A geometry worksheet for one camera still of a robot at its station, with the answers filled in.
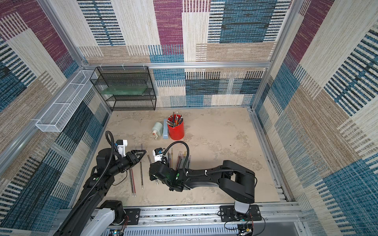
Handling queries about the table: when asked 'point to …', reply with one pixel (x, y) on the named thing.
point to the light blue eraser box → (165, 132)
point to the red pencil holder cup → (175, 127)
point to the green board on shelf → (124, 90)
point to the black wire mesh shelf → (127, 75)
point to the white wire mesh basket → (54, 118)
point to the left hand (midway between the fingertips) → (144, 152)
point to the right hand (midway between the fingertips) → (153, 166)
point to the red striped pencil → (134, 191)
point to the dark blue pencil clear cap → (181, 159)
